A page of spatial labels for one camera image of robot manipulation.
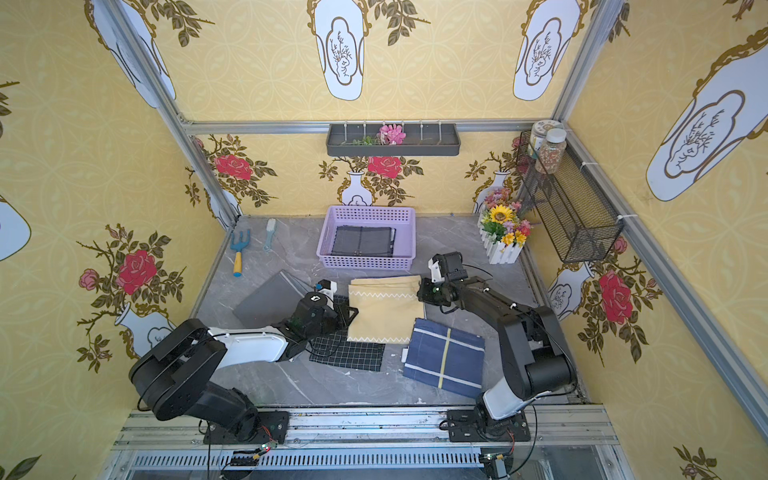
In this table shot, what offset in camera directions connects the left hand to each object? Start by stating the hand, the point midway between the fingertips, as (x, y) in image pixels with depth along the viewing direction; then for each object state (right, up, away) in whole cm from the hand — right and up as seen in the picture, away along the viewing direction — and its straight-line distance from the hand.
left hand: (350, 306), depth 90 cm
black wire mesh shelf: (+62, +26, -11) cm, 68 cm away
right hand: (+23, +5, +3) cm, 24 cm away
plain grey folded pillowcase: (-24, +1, +7) cm, 25 cm away
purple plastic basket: (+18, +29, +27) cm, 43 cm away
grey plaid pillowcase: (+2, +20, +23) cm, 30 cm away
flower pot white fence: (+48, +24, +5) cm, 54 cm away
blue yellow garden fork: (-44, +17, +21) cm, 52 cm away
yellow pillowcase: (+11, -1, 0) cm, 11 cm away
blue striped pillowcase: (+28, -13, -6) cm, 31 cm away
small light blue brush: (-35, +25, +27) cm, 50 cm away
